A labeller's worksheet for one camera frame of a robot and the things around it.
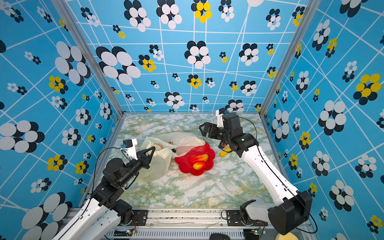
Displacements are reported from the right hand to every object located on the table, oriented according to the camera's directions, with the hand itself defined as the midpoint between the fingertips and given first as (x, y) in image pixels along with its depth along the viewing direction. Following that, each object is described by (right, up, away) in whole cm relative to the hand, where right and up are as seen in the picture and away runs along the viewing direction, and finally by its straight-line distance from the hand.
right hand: (208, 129), depth 75 cm
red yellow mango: (-4, -22, +13) cm, 26 cm away
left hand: (-25, -9, -6) cm, 27 cm away
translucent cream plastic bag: (-21, -9, 0) cm, 23 cm away
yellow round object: (+36, -48, -8) cm, 61 cm away
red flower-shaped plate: (-13, -22, +15) cm, 30 cm away
